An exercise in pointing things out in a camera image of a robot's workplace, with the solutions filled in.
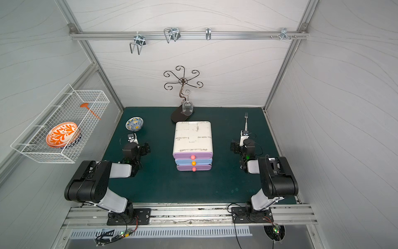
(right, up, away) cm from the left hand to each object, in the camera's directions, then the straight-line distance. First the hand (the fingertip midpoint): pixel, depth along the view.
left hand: (139, 143), depth 94 cm
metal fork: (+72, +17, +22) cm, 78 cm away
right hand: (+64, +2, +1) cm, 64 cm away
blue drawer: (+35, -8, -14) cm, 38 cm away
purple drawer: (+34, -3, -21) cm, 40 cm away
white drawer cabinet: (+34, 0, -21) cm, 40 cm away
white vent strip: (-1, -38, -24) cm, 45 cm away
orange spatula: (-22, +22, -15) cm, 34 cm away
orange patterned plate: (-19, +8, -30) cm, 37 cm away
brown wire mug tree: (+20, +17, +21) cm, 34 cm away
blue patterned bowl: (-10, +12, +15) cm, 21 cm away
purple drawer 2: (+35, -13, -9) cm, 38 cm away
